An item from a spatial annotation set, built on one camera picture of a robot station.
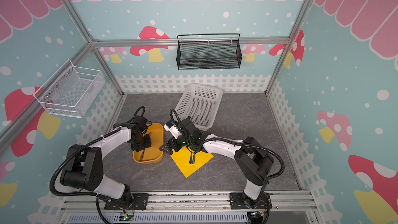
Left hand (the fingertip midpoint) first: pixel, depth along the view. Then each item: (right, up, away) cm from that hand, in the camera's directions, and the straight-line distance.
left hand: (147, 148), depth 89 cm
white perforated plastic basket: (+31, +28, +24) cm, 48 cm away
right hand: (+13, +5, -11) cm, 18 cm away
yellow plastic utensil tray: (+4, -2, -2) cm, 5 cm away
